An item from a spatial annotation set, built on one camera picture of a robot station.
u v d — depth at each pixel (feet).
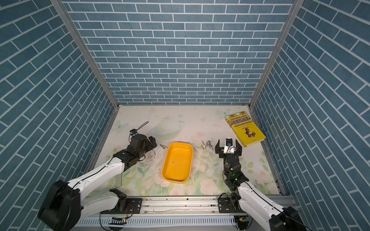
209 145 3.18
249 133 3.31
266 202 1.59
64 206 1.29
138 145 2.11
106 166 1.72
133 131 2.49
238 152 2.38
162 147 3.16
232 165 1.98
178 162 2.93
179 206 2.47
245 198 1.83
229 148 2.22
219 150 2.48
